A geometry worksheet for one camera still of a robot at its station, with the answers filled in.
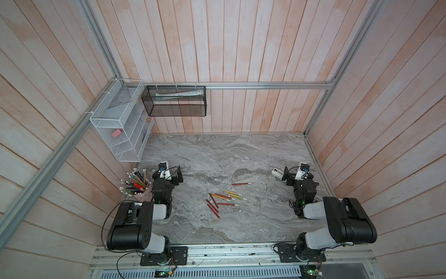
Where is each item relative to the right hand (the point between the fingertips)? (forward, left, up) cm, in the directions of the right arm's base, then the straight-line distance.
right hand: (295, 166), depth 90 cm
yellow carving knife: (-10, +34, -10) cm, 37 cm away
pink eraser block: (+5, +90, +19) cm, 92 cm away
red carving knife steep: (-16, +43, -10) cm, 47 cm away
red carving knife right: (-17, +36, -11) cm, 42 cm away
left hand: (-2, +66, +1) cm, 66 cm away
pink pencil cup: (-18, +75, -1) cm, 77 cm away
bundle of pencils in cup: (-14, +80, +3) cm, 81 cm away
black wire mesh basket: (+37, +68, +16) cm, 79 cm away
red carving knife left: (-18, +44, -10) cm, 49 cm away
